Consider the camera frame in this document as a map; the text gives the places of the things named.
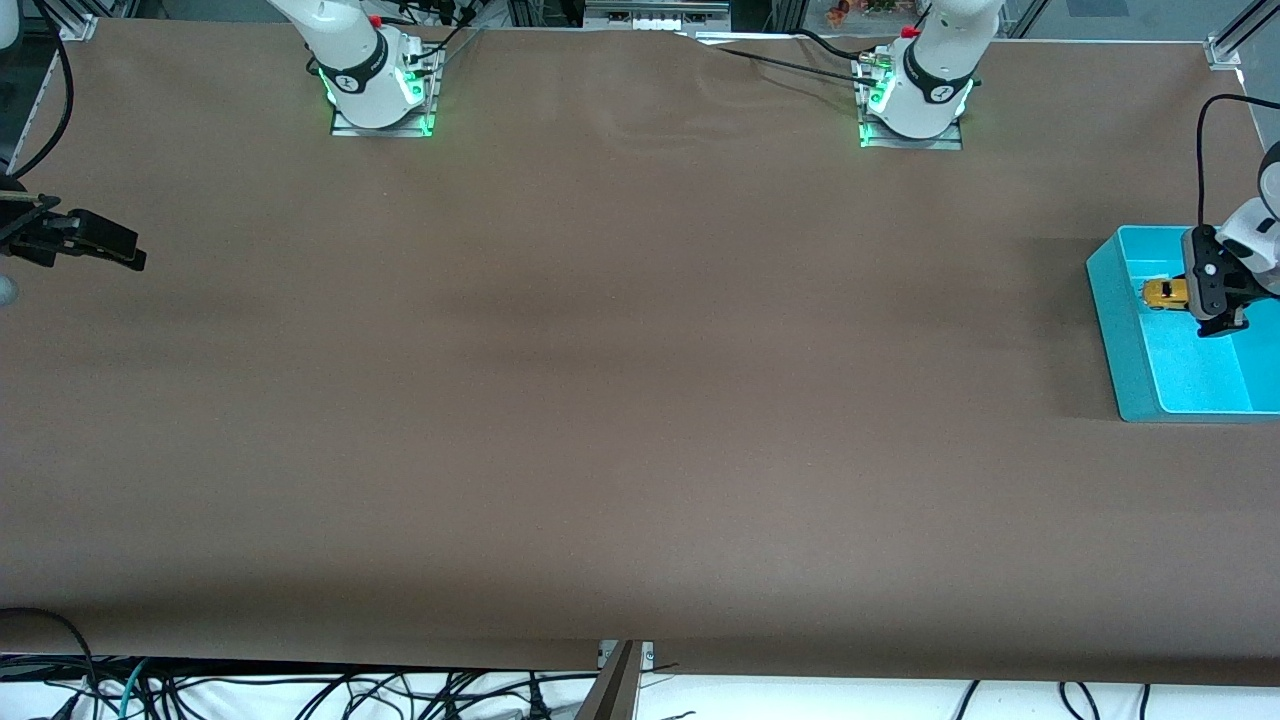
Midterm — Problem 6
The turquoise plastic bin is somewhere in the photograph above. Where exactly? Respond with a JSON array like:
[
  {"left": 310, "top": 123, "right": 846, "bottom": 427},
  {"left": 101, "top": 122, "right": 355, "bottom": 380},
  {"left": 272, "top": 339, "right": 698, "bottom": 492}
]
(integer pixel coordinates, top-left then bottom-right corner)
[{"left": 1086, "top": 225, "right": 1280, "bottom": 424}]

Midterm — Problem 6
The aluminium frame corner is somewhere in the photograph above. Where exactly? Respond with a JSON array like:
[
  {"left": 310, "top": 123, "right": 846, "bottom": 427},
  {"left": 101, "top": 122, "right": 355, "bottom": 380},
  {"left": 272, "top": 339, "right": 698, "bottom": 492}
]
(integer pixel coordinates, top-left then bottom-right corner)
[
  {"left": 1205, "top": 0, "right": 1280, "bottom": 71},
  {"left": 40, "top": 0, "right": 96, "bottom": 41}
]

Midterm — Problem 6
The teal floor cable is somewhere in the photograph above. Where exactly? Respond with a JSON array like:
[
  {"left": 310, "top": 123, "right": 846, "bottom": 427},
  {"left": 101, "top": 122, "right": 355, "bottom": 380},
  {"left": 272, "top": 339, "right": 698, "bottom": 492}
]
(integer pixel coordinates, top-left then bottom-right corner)
[{"left": 118, "top": 658, "right": 151, "bottom": 720}]

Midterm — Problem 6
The table support post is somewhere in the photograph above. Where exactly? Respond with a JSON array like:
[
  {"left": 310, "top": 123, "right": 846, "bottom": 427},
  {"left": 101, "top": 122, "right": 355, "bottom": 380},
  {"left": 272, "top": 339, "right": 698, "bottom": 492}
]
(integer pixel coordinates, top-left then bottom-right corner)
[{"left": 575, "top": 640, "right": 656, "bottom": 720}]

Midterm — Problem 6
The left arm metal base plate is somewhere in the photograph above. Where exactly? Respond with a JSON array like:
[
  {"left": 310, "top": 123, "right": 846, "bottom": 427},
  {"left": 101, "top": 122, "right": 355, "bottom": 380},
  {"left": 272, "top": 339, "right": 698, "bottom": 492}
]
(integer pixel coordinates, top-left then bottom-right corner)
[{"left": 858, "top": 55, "right": 966, "bottom": 151}]

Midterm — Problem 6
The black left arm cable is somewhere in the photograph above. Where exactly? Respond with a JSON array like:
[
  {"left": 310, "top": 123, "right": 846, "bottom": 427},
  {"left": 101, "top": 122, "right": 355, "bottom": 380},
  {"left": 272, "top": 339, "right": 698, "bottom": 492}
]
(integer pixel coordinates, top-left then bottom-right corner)
[{"left": 1197, "top": 94, "right": 1280, "bottom": 231}]

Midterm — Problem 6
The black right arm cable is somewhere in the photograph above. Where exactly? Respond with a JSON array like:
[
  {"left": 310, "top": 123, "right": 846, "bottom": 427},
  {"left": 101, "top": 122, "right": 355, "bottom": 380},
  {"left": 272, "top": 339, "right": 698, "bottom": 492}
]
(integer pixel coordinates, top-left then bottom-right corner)
[{"left": 0, "top": 20, "right": 76, "bottom": 181}]

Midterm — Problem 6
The black cable across table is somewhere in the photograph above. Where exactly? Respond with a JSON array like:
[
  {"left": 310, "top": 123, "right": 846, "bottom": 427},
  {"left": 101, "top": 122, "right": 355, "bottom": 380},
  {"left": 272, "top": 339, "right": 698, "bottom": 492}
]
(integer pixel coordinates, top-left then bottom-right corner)
[{"left": 680, "top": 28, "right": 881, "bottom": 86}]

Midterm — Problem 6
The black looped floor cable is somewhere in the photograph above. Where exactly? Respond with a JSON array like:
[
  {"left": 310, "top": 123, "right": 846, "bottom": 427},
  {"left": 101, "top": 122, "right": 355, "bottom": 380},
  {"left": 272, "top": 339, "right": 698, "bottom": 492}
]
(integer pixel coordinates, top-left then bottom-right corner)
[{"left": 0, "top": 607, "right": 96, "bottom": 701}]

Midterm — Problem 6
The white power strip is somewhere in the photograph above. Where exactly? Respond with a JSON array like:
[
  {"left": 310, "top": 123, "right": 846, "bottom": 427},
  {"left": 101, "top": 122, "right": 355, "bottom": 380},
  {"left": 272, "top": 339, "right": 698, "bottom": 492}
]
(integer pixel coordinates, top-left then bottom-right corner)
[{"left": 395, "top": 0, "right": 481, "bottom": 29}]

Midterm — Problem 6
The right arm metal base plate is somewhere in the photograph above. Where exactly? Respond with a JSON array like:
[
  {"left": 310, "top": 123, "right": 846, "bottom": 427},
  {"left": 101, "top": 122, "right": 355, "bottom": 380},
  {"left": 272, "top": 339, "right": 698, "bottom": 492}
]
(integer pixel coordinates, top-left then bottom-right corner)
[{"left": 330, "top": 45, "right": 443, "bottom": 139}]

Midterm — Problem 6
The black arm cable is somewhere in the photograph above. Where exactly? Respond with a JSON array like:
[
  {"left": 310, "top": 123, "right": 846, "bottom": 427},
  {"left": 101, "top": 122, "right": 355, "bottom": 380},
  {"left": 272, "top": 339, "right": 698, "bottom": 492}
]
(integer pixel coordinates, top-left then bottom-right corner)
[
  {"left": 1197, "top": 94, "right": 1280, "bottom": 231},
  {"left": 0, "top": 20, "right": 76, "bottom": 181}
]

